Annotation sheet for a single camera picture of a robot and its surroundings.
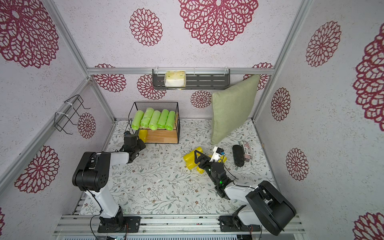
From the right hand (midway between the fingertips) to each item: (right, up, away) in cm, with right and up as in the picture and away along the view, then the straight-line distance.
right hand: (197, 152), depth 83 cm
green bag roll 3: (-26, +19, +10) cm, 34 cm away
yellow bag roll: (+2, -12, +6) cm, 13 cm away
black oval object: (+27, -2, +15) cm, 31 cm away
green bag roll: (-37, +19, +10) cm, 43 cm away
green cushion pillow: (+19, +26, +2) cm, 32 cm away
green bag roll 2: (-31, +21, +12) cm, 39 cm away
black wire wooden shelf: (-27, +9, +27) cm, 39 cm away
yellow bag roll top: (+2, 0, +20) cm, 20 cm away
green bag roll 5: (-16, +18, +8) cm, 25 cm away
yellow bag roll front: (-38, +10, +22) cm, 45 cm away
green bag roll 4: (-21, +20, +10) cm, 30 cm away
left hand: (-37, +5, +19) cm, 42 cm away
